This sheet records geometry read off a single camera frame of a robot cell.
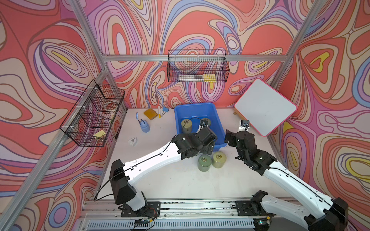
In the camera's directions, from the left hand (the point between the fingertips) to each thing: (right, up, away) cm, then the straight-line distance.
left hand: (205, 143), depth 73 cm
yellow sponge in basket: (-54, +5, -1) cm, 54 cm away
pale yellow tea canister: (-10, +9, +26) cm, 29 cm away
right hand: (+17, +4, +4) cm, 18 cm away
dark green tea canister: (+1, -13, +9) cm, 16 cm away
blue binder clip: (-28, +21, +46) cm, 58 cm away
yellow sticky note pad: (-39, +18, +42) cm, 60 cm away
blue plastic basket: (-7, +16, +40) cm, 44 cm away
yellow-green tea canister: (+9, -11, +9) cm, 17 cm away
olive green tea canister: (+6, +11, +27) cm, 30 cm away
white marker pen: (-32, +19, +43) cm, 57 cm away
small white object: (-47, -3, +25) cm, 53 cm away
